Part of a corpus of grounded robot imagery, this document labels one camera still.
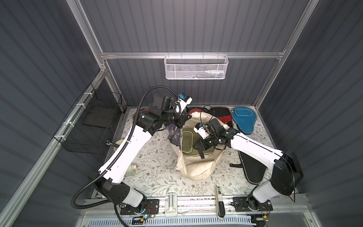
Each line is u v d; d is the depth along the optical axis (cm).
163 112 51
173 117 57
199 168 73
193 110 114
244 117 110
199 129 75
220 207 69
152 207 73
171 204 73
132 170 80
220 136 62
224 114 112
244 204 74
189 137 91
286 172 47
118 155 41
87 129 73
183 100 57
